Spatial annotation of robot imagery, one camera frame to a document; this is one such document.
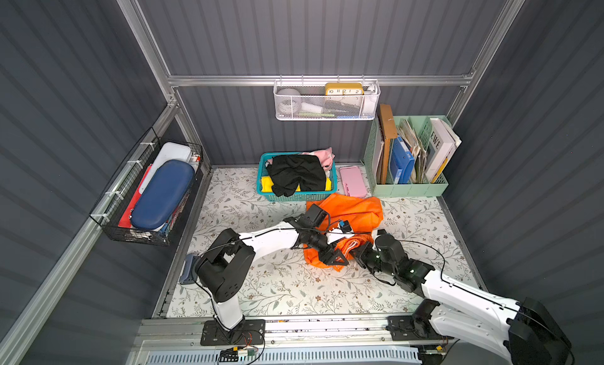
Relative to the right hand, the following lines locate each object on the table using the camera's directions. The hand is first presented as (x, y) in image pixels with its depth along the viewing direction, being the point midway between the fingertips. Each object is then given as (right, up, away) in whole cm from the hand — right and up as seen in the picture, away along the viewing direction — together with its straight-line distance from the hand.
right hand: (351, 247), depth 81 cm
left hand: (-2, -4, -2) cm, 5 cm away
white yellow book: (+39, +38, +12) cm, 57 cm away
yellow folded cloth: (-32, +21, +20) cm, 43 cm away
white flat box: (-62, +33, -3) cm, 71 cm away
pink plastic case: (+7, +23, +31) cm, 39 cm away
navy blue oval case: (-58, +19, -13) cm, 62 cm away
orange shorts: (+8, +10, +13) cm, 19 cm away
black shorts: (-24, +28, +16) cm, 40 cm away
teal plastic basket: (-35, +35, +30) cm, 58 cm away
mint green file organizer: (+32, +45, +21) cm, 59 cm away
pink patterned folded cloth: (-7, +34, +23) cm, 42 cm away
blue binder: (+25, +32, +16) cm, 44 cm away
